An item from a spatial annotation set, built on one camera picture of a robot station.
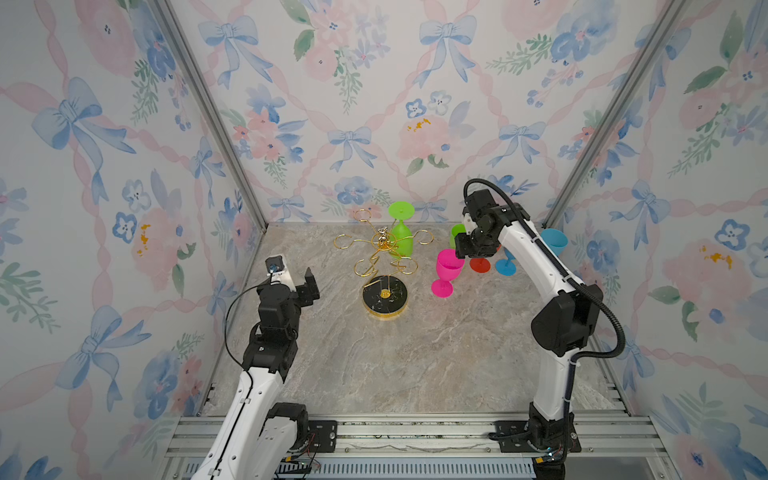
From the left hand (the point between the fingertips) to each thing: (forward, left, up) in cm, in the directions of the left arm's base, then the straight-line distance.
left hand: (292, 270), depth 75 cm
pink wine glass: (+8, -42, -10) cm, 44 cm away
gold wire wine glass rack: (+7, -23, -23) cm, 33 cm away
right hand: (+13, -47, -8) cm, 50 cm away
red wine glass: (+21, -58, -24) cm, 66 cm away
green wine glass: (+14, -28, -2) cm, 31 cm away
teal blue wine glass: (+31, -86, -21) cm, 94 cm away
